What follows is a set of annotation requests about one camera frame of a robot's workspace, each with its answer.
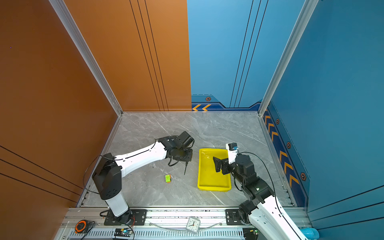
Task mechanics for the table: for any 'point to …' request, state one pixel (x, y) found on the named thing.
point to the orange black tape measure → (83, 226)
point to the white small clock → (193, 225)
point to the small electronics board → (123, 232)
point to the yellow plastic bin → (208, 178)
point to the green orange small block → (168, 178)
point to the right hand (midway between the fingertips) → (220, 156)
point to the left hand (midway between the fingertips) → (191, 156)
